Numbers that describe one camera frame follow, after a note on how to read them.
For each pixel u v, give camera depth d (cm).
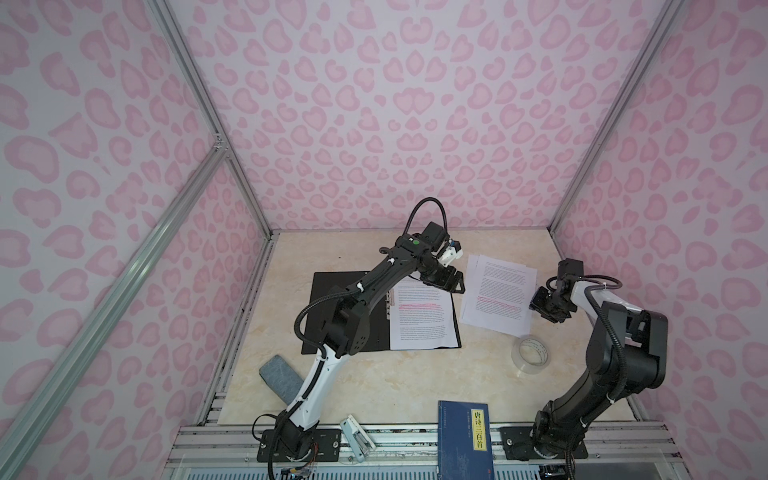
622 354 46
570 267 78
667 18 69
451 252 84
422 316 95
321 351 60
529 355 88
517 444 73
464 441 73
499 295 101
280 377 82
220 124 88
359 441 72
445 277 80
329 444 73
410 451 73
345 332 58
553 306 81
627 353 49
